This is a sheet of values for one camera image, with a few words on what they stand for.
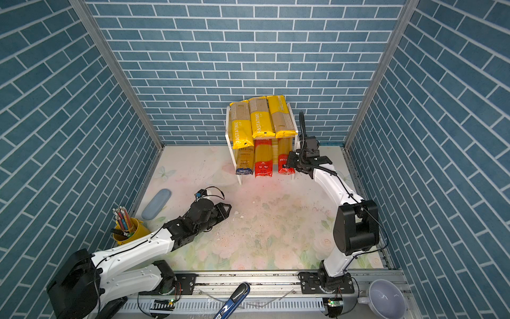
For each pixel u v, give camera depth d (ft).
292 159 2.98
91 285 1.29
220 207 2.42
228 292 2.41
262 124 2.64
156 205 3.07
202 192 2.45
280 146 3.17
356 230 1.50
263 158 2.99
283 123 2.70
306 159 2.23
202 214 2.06
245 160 2.93
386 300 2.31
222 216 2.37
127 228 2.55
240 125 2.62
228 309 2.15
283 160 2.92
